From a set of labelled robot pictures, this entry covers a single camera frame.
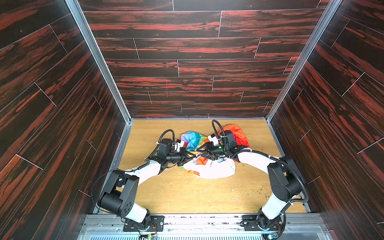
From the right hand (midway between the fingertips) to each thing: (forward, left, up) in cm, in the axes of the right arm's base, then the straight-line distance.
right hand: (200, 151), depth 86 cm
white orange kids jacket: (-2, -8, -9) cm, 12 cm away
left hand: (-5, +2, +2) cm, 6 cm away
